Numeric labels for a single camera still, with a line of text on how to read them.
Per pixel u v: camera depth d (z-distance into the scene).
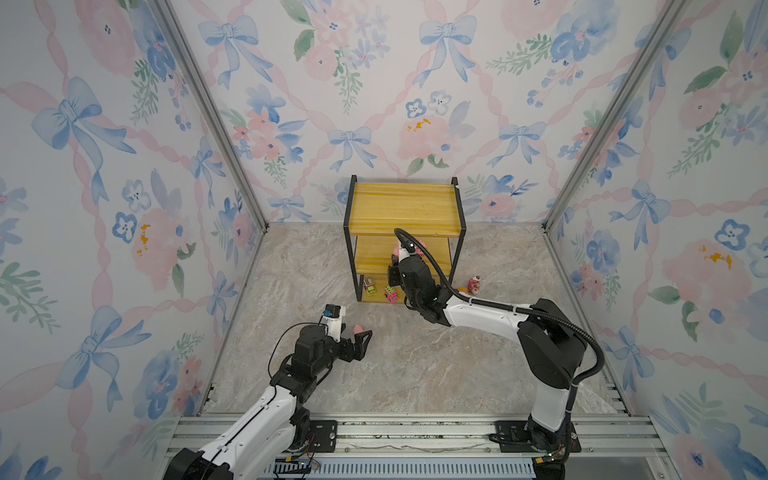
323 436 0.75
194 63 0.78
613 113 0.86
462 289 1.01
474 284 0.98
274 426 0.54
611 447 0.73
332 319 0.73
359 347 0.75
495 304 0.56
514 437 0.73
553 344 0.48
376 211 0.76
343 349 0.74
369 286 0.98
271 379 0.60
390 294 0.96
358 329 0.91
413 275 0.65
